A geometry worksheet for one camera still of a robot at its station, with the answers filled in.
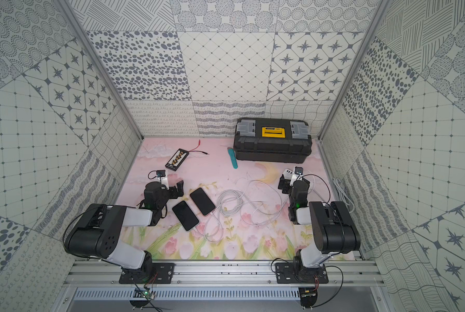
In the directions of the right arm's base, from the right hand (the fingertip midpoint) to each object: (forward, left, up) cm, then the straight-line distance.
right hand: (292, 177), depth 94 cm
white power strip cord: (-4, -27, -8) cm, 29 cm away
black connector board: (+14, +63, -4) cm, 64 cm away
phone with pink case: (-10, +45, -6) cm, 46 cm away
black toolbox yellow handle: (+15, +10, +12) cm, 22 cm away
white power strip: (+5, +1, -4) cm, 7 cm away
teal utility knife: (+18, +31, -5) cm, 36 cm away
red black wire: (+23, +56, -5) cm, 60 cm away
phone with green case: (-18, +51, -6) cm, 55 cm away
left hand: (-2, +61, +1) cm, 61 cm away
